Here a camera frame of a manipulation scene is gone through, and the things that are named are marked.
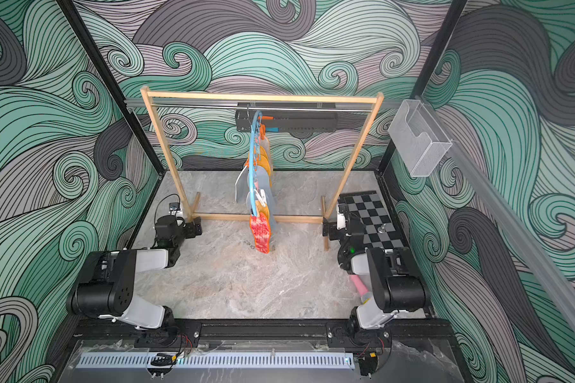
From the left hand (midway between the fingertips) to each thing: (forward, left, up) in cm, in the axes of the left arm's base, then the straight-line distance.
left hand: (186, 217), depth 94 cm
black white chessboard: (+8, -77, -3) cm, 78 cm away
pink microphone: (-28, -67, -5) cm, 73 cm away
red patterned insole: (-13, -32, +13) cm, 37 cm away
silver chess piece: (-4, -78, -2) cm, 79 cm away
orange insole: (-10, -33, +19) cm, 40 cm away
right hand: (0, -62, 0) cm, 62 cm away
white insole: (0, -25, +19) cm, 32 cm away
